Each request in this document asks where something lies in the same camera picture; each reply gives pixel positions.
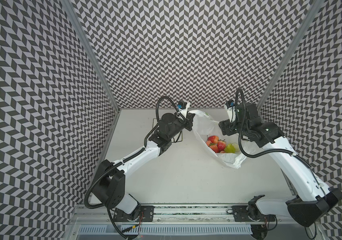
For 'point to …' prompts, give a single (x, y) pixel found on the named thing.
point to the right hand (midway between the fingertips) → (227, 126)
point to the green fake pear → (230, 149)
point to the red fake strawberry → (214, 139)
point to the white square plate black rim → (177, 138)
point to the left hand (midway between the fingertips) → (196, 111)
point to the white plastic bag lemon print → (205, 126)
